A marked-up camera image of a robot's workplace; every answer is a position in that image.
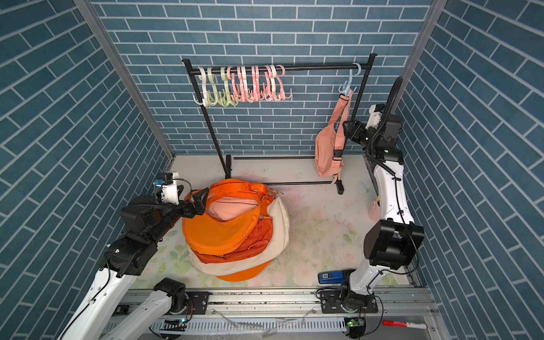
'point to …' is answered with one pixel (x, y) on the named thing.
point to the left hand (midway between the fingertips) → (202, 188)
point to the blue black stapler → (341, 277)
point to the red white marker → (405, 324)
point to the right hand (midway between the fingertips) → (352, 126)
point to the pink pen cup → (375, 212)
